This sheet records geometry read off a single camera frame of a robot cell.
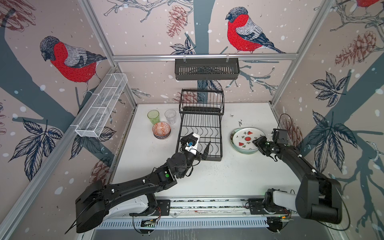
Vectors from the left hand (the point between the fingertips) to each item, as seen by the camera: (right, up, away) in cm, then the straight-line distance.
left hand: (201, 138), depth 69 cm
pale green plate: (+25, -10, +22) cm, 34 cm away
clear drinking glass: (-22, +11, +42) cm, 48 cm away
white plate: (+29, -4, +28) cm, 41 cm away
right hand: (+33, -6, +20) cm, 39 cm away
